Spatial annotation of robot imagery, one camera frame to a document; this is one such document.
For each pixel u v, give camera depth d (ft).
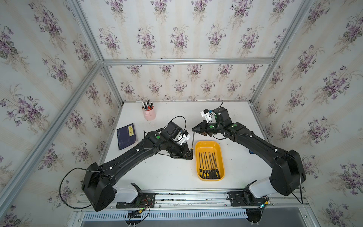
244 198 2.32
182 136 2.04
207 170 2.70
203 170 2.71
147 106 3.42
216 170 2.69
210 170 2.71
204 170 2.70
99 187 1.24
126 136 3.22
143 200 2.40
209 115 2.42
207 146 2.97
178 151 2.09
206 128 2.31
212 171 2.70
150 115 3.38
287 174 1.37
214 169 2.70
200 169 2.74
